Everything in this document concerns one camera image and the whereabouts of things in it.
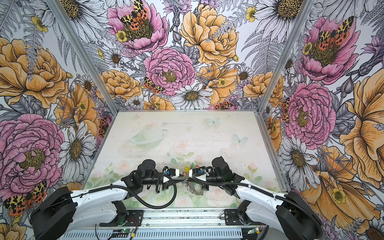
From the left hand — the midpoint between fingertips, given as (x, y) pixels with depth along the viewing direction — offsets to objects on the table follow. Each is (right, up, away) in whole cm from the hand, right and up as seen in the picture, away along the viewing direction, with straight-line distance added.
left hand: (181, 179), depth 77 cm
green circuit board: (-27, -23, -6) cm, 36 cm away
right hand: (+5, -1, -2) cm, 5 cm away
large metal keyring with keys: (+7, -4, -2) cm, 9 cm away
